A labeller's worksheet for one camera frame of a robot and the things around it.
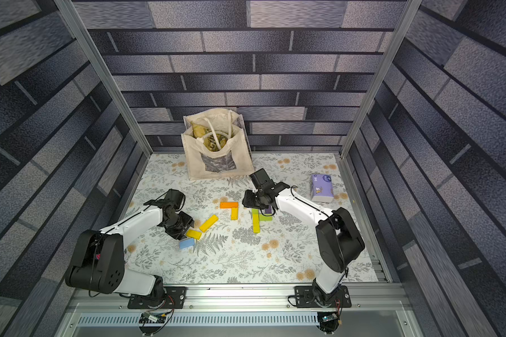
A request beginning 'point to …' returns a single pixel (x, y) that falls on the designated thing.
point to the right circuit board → (328, 318)
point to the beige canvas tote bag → (217, 144)
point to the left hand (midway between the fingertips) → (194, 226)
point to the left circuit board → (147, 317)
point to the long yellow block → (209, 223)
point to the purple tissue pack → (322, 188)
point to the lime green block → (268, 217)
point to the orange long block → (229, 205)
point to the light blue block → (187, 243)
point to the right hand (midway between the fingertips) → (244, 201)
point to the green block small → (254, 210)
